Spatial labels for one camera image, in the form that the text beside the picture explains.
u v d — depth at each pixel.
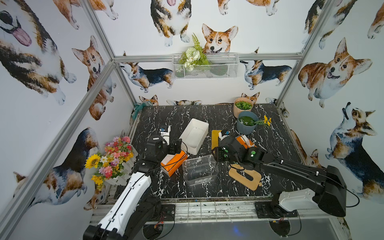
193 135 1.04
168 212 0.73
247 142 0.90
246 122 1.02
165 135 0.68
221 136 0.71
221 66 0.93
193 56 0.79
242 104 1.06
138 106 1.20
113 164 0.73
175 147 0.71
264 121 0.93
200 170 0.88
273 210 0.66
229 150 0.58
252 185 0.82
